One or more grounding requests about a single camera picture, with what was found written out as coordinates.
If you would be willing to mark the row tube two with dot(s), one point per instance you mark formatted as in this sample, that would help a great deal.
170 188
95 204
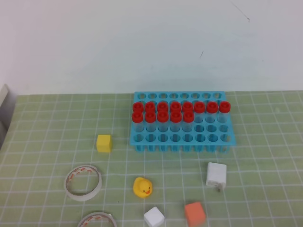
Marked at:
150 107
150 119

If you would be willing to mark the back row tube one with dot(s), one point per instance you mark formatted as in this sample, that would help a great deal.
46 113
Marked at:
138 107

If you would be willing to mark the row tube three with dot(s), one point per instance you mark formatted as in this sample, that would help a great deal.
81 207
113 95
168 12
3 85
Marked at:
162 119
162 107

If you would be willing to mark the white power adapter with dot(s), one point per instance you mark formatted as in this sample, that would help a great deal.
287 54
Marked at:
216 175

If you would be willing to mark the front row tube two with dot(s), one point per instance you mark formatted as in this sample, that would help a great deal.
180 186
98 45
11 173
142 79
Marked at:
150 119

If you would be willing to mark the white cube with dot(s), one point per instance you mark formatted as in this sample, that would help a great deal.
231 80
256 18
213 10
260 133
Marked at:
154 218

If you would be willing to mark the back row tube five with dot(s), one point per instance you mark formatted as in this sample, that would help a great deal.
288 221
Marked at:
187 107

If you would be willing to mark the back row tube four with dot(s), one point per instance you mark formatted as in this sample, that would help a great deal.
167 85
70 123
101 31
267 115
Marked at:
175 107

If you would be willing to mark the yellow rubber duck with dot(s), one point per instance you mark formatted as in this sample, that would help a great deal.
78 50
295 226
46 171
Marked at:
142 187

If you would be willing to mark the lower tape roll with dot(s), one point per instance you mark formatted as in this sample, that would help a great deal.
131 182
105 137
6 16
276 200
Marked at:
97 216

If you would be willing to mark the front row tube three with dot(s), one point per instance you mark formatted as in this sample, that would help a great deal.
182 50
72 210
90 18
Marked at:
162 119

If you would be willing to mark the red capped clear tube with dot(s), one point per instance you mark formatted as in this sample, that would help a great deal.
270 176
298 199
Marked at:
188 118

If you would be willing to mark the grey frame post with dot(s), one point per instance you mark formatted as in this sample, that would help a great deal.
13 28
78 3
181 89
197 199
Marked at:
7 106

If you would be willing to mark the front row tube four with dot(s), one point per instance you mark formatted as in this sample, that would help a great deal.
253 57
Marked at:
175 121

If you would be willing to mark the front row tube one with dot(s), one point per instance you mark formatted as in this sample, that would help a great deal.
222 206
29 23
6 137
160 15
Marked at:
137 118

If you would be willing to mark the back row tube two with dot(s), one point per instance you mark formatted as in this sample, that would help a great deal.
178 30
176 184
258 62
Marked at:
150 107

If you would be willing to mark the green checkered cloth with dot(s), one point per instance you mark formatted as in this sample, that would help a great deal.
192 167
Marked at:
51 174

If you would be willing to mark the back row tube eight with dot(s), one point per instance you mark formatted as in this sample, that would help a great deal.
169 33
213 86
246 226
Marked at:
223 111

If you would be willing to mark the row tube four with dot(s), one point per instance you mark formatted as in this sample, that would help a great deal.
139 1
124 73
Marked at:
175 107
175 121

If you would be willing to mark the blue test tube rack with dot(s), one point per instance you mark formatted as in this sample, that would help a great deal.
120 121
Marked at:
204 136

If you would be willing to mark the row tube one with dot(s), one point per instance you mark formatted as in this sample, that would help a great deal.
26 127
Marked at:
137 118
138 107

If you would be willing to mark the back row tube three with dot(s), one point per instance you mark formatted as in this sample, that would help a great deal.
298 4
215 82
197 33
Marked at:
162 107

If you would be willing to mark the orange cube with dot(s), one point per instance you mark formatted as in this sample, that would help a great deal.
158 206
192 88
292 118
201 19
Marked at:
195 214

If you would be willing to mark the back row tube seven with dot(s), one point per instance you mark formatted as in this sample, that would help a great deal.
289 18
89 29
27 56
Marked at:
211 111

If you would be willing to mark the yellow cube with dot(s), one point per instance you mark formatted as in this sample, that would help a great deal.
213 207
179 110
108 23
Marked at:
104 143

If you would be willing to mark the back row tube six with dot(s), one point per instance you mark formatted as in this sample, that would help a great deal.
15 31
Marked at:
199 111

